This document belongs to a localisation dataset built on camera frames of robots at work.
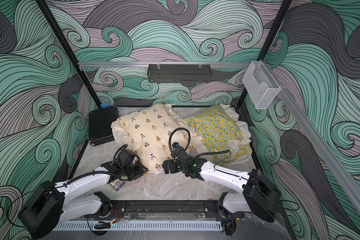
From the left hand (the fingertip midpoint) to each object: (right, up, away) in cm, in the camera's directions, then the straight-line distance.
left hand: (148, 169), depth 83 cm
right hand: (+11, +3, -3) cm, 12 cm away
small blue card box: (-17, -7, -4) cm, 18 cm away
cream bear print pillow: (0, +20, +9) cm, 22 cm away
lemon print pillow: (+47, +19, +12) cm, 52 cm away
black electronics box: (-40, +27, +23) cm, 54 cm away
